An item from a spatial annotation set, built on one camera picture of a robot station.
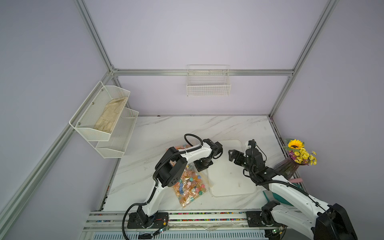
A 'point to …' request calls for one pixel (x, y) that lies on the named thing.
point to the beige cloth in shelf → (109, 117)
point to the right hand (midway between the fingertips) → (235, 155)
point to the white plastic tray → (227, 178)
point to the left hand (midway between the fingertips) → (202, 170)
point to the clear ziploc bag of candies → (192, 185)
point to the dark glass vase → (286, 168)
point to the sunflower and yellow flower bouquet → (298, 153)
